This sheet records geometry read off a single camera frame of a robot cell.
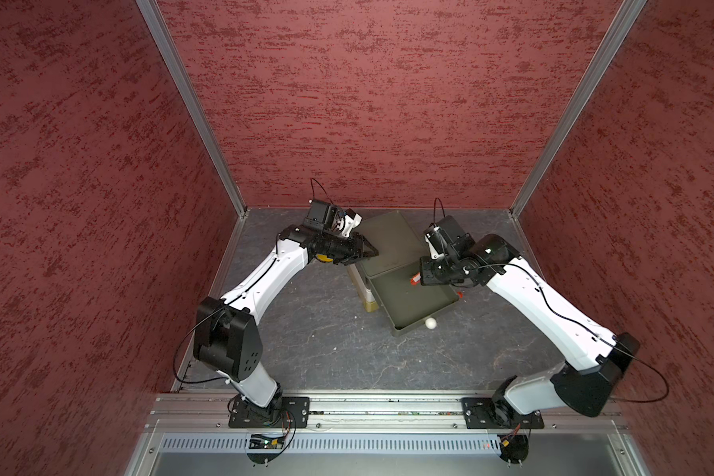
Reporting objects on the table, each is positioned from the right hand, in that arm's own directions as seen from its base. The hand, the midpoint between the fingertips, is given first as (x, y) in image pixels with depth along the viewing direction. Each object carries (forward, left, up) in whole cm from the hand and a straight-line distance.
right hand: (424, 280), depth 74 cm
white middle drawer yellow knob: (+1, +14, -11) cm, 18 cm away
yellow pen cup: (+3, +25, +7) cm, 26 cm away
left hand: (+7, +14, 0) cm, 15 cm away
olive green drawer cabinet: (+11, +6, +3) cm, 13 cm away
